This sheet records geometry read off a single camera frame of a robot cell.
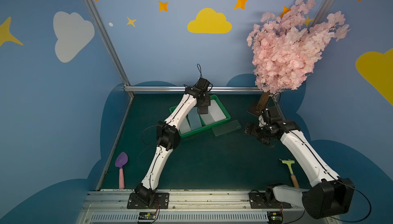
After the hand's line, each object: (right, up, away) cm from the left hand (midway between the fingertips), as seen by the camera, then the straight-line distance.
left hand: (205, 100), depth 97 cm
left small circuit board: (-29, -57, -26) cm, 69 cm away
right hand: (+25, -18, -16) cm, 35 cm away
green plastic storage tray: (-13, -19, -2) cm, 23 cm away
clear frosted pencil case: (+2, -13, +6) cm, 14 cm away
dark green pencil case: (+15, -19, +5) cm, 24 cm away
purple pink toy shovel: (-49, -35, -11) cm, 61 cm away
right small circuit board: (+33, -59, -24) cm, 72 cm away
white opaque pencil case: (+8, -8, +11) cm, 16 cm away
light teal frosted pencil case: (-7, -12, +4) cm, 15 cm away
